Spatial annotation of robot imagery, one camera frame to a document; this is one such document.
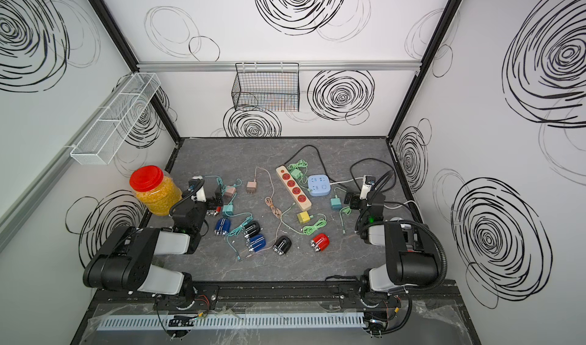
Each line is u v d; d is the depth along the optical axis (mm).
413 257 444
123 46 845
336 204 941
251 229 862
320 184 995
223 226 867
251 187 1011
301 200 939
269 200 962
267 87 1237
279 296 755
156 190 826
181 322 709
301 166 1080
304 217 901
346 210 930
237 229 868
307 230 871
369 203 694
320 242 826
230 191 974
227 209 914
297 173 1024
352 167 1084
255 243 825
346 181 1024
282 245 823
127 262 439
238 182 1020
